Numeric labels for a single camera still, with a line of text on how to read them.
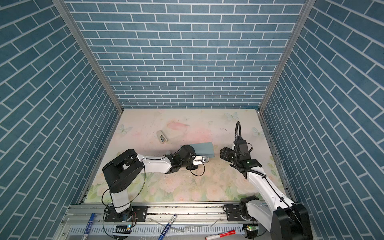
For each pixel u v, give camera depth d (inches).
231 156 30.1
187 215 29.5
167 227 27.3
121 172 19.0
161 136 40.0
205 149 39.1
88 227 27.2
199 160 30.5
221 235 26.7
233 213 29.0
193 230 27.8
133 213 28.4
